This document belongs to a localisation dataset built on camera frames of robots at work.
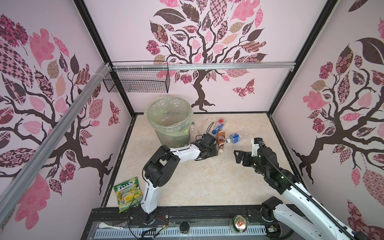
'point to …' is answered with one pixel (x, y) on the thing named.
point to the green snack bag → (129, 194)
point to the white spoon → (104, 225)
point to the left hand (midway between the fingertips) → (214, 154)
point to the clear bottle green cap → (192, 132)
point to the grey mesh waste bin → (171, 118)
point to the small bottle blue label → (235, 138)
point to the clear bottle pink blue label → (220, 125)
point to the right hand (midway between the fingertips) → (241, 150)
